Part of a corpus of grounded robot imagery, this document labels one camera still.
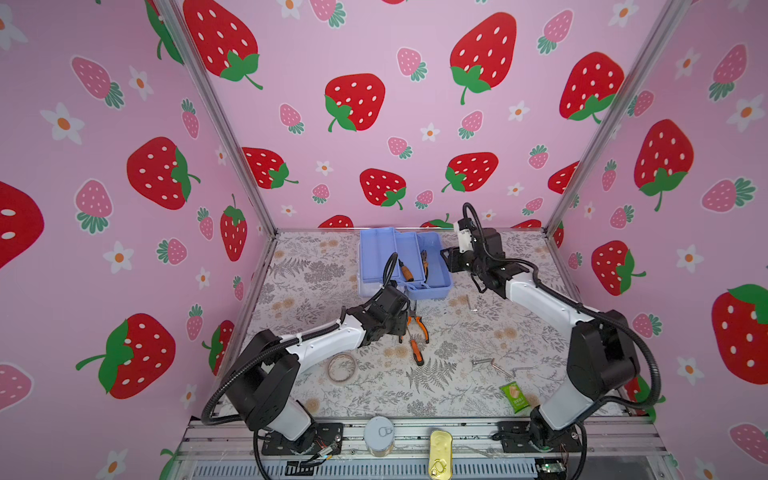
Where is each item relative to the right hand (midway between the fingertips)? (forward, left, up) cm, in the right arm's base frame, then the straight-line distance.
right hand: (443, 250), depth 89 cm
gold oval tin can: (-50, -2, -16) cm, 53 cm away
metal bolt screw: (-25, -12, -20) cm, 34 cm away
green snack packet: (-34, -22, -20) cm, 45 cm away
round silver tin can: (-48, +13, -15) cm, 52 cm away
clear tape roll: (-31, +27, -20) cm, 46 cm away
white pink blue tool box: (+1, +6, -11) cm, 12 cm away
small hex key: (-6, -11, -20) cm, 24 cm away
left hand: (-17, +11, -13) cm, 24 cm away
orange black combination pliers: (-12, +8, -19) cm, 24 cm away
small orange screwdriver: (-25, +6, -19) cm, 32 cm away
